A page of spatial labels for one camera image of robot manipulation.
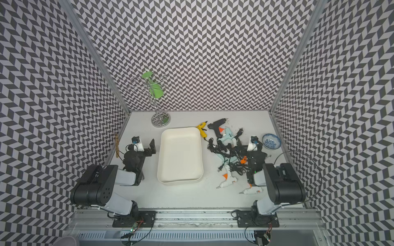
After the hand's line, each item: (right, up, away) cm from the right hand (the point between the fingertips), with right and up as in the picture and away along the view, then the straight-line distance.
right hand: (246, 140), depth 90 cm
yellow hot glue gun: (-27, +7, +17) cm, 33 cm away
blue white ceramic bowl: (+19, -2, +9) cm, 21 cm away
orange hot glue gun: (-2, -12, -1) cm, 13 cm away
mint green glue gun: (-9, 0, +11) cm, 14 cm away
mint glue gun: (-10, -12, +1) cm, 16 cm away
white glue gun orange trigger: (-11, -21, -5) cm, 25 cm away
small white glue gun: (+1, -25, -10) cm, 27 cm away
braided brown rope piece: (-83, -3, +11) cm, 83 cm away
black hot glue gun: (-17, +8, +18) cm, 26 cm away
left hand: (-60, 0, +1) cm, 60 cm away
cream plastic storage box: (-40, -10, +1) cm, 41 cm away
